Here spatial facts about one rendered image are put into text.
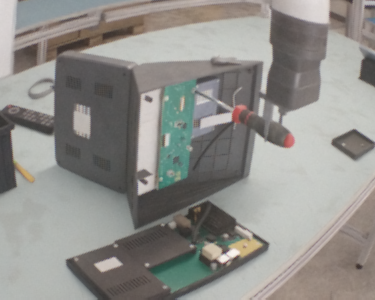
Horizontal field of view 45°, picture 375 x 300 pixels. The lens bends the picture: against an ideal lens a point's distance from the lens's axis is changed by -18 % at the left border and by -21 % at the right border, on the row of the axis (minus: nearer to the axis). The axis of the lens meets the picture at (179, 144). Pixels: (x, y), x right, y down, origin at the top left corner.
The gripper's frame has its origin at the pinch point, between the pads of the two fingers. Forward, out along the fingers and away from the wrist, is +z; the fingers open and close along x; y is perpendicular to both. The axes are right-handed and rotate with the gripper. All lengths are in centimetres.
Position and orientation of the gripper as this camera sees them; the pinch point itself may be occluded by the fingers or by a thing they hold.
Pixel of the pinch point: (271, 138)
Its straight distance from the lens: 65.1
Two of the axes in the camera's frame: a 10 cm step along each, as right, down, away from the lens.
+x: 7.3, -2.7, 6.3
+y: 6.8, 4.0, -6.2
